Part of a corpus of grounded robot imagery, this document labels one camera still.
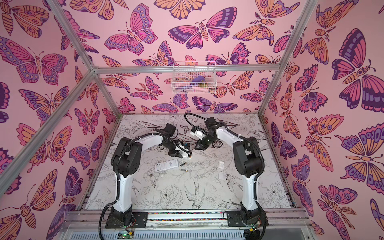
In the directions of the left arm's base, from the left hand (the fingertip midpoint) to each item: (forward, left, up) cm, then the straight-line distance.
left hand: (183, 149), depth 99 cm
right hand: (0, -9, +5) cm, 11 cm away
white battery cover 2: (-11, -24, -1) cm, 26 cm away
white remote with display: (-11, +10, 0) cm, 15 cm away
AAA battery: (-15, -2, 0) cm, 15 cm away
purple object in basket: (+33, -11, +31) cm, 47 cm away
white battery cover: (-18, -24, -1) cm, 30 cm away
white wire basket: (+35, -7, +32) cm, 47 cm away
